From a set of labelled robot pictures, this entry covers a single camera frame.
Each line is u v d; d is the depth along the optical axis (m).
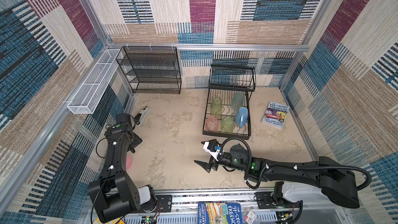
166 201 0.74
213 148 0.59
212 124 0.96
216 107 1.04
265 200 0.73
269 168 0.55
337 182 0.42
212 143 0.65
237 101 1.00
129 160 0.87
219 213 0.69
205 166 0.63
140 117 1.01
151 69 1.11
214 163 0.63
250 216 0.69
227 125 0.91
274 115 1.02
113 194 0.44
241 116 0.92
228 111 1.05
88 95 0.73
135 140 0.75
